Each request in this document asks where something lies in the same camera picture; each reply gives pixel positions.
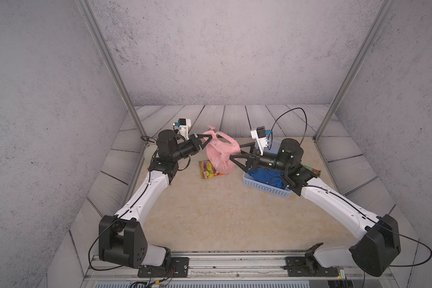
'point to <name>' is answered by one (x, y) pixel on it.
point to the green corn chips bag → (317, 171)
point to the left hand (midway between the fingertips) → (214, 137)
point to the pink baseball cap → (219, 150)
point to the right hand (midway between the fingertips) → (234, 154)
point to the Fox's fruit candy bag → (207, 170)
